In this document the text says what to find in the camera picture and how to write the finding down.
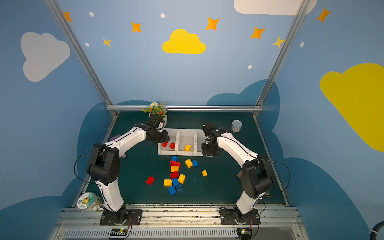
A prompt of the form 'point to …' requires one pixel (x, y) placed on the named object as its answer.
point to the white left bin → (169, 147)
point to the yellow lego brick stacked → (174, 168)
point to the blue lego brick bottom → (172, 190)
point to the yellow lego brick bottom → (167, 183)
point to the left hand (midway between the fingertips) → (166, 138)
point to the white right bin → (200, 138)
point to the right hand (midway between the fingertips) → (207, 152)
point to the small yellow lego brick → (204, 173)
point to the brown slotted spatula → (240, 174)
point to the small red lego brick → (164, 144)
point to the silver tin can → (236, 125)
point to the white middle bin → (186, 137)
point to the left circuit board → (118, 232)
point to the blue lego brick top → (174, 158)
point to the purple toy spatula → (111, 139)
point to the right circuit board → (245, 235)
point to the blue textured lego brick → (179, 187)
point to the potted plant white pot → (158, 109)
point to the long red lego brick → (172, 145)
